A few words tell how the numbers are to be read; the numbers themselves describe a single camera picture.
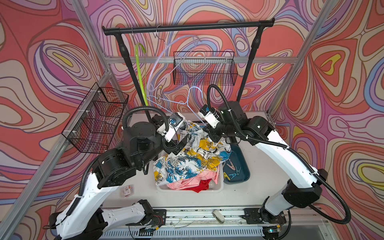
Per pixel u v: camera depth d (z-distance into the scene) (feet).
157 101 3.78
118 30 1.77
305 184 1.30
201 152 2.57
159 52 2.90
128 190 2.63
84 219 1.15
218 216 2.35
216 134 1.86
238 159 3.06
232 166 2.92
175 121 1.32
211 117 1.80
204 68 3.16
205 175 2.52
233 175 2.83
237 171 2.88
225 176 2.83
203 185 2.50
